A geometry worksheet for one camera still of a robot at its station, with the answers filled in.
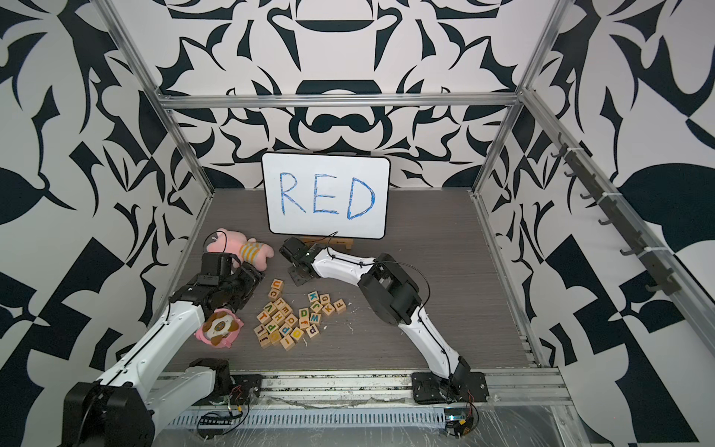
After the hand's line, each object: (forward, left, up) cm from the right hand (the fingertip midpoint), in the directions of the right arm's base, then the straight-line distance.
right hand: (301, 268), depth 97 cm
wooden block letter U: (-7, +6, +2) cm, 9 cm away
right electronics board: (-43, -45, -2) cm, 62 cm away
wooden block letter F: (-14, -14, +1) cm, 20 cm away
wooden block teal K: (-11, -5, +2) cm, 13 cm away
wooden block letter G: (-12, -9, +2) cm, 16 cm away
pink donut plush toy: (-22, +18, +7) cm, 30 cm away
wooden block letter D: (-16, -3, +2) cm, 17 cm away
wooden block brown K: (-15, -10, +1) cm, 18 cm away
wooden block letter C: (-10, +7, +2) cm, 13 cm away
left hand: (-7, +11, +9) cm, 15 cm away
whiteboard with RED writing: (+17, -10, +18) cm, 27 cm away
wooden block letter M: (-18, -7, +1) cm, 19 cm away
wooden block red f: (-19, -4, +2) cm, 20 cm away
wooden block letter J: (-14, -7, +1) cm, 16 cm away
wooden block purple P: (-22, -6, +2) cm, 23 cm away
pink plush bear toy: (+3, +19, +6) cm, 21 cm away
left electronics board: (-43, +19, -4) cm, 48 cm away
